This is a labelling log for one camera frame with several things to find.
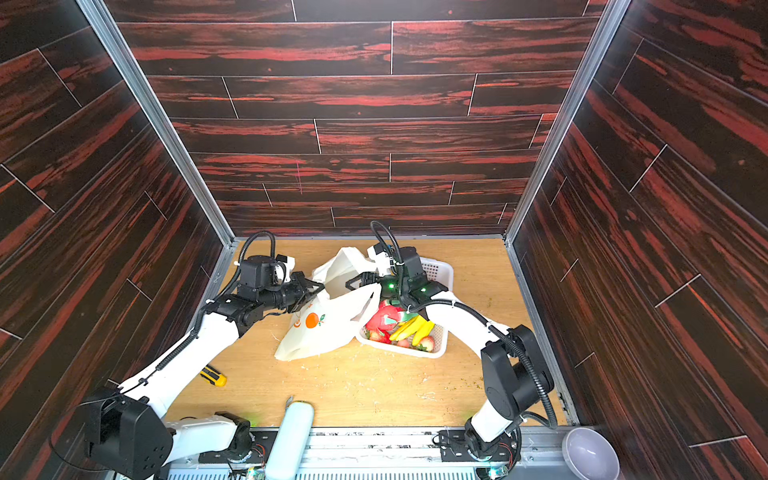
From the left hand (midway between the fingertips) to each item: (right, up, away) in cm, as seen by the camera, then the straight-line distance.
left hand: (327, 285), depth 78 cm
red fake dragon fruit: (+14, -12, +6) cm, 19 cm away
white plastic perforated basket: (+34, +4, +18) cm, 38 cm away
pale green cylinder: (-9, -41, -7) cm, 42 cm away
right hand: (+7, +1, +4) cm, 8 cm away
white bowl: (+66, -41, -6) cm, 78 cm away
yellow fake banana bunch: (+25, -14, +11) cm, 31 cm away
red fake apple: (+28, -17, +8) cm, 34 cm away
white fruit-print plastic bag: (+3, -6, -8) cm, 11 cm away
